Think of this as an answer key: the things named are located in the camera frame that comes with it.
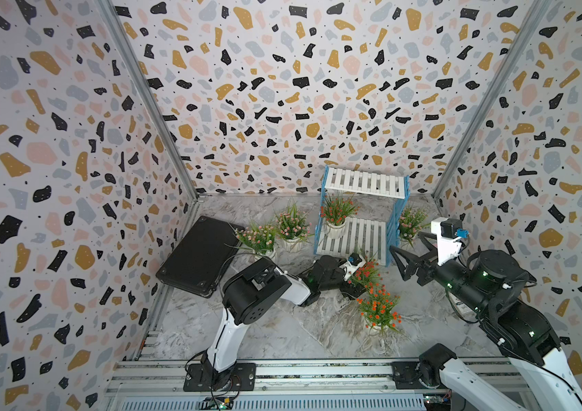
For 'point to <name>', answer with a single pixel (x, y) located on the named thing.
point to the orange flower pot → (377, 309)
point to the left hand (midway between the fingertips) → (368, 276)
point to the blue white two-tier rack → (374, 241)
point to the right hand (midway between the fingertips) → (407, 242)
